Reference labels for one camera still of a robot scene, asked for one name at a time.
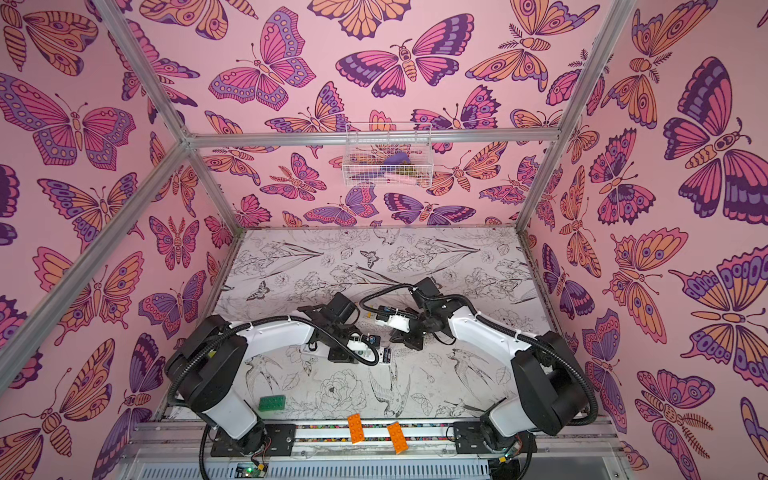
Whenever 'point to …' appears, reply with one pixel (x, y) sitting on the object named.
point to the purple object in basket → (397, 158)
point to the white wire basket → (388, 165)
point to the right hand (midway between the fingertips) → (395, 329)
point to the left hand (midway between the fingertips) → (359, 344)
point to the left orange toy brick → (356, 428)
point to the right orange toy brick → (398, 437)
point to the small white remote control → (385, 355)
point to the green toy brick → (274, 402)
